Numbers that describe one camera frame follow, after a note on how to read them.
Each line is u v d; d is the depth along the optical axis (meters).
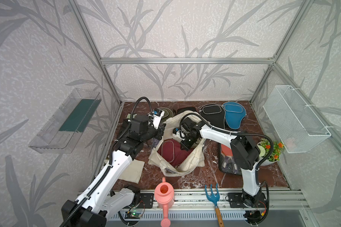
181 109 1.12
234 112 1.09
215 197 0.75
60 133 0.63
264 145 0.79
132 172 0.83
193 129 0.69
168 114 1.11
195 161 0.64
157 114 0.62
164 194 0.66
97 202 0.39
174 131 0.84
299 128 0.63
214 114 1.08
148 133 0.60
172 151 0.86
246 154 0.51
